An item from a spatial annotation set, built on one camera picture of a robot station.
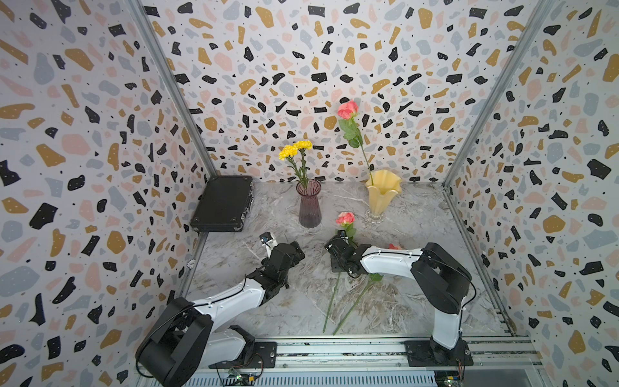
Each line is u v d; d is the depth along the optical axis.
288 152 0.83
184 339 0.41
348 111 0.85
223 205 1.09
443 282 0.49
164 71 0.80
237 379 0.72
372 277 0.90
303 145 0.87
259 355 0.73
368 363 0.73
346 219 1.03
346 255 0.73
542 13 0.72
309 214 1.12
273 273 0.66
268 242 0.76
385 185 0.99
